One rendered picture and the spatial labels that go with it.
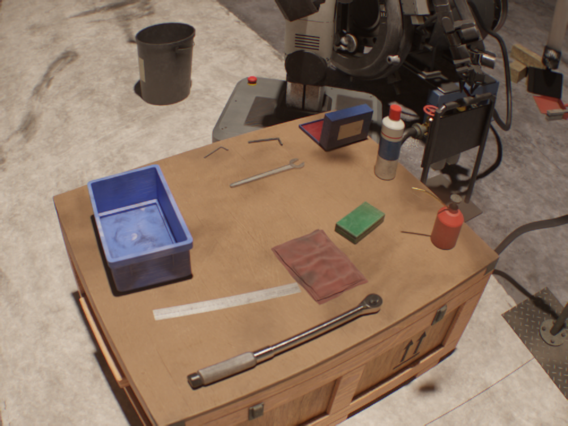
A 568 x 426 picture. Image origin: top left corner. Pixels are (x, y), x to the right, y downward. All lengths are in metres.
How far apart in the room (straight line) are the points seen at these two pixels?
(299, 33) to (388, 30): 0.48
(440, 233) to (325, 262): 0.32
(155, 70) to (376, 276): 1.75
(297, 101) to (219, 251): 0.99
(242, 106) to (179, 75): 0.59
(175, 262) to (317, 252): 0.33
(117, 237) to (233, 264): 0.30
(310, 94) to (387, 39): 0.45
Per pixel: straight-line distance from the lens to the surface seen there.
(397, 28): 2.36
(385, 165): 1.61
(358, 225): 1.43
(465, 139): 2.17
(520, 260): 2.29
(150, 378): 1.15
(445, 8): 1.84
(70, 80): 3.33
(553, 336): 2.07
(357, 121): 1.71
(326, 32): 2.04
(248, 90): 2.44
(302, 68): 2.11
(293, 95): 2.21
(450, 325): 1.65
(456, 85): 2.84
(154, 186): 1.48
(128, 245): 1.40
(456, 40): 1.89
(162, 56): 2.72
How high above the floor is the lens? 1.44
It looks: 40 degrees down
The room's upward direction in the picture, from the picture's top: 3 degrees clockwise
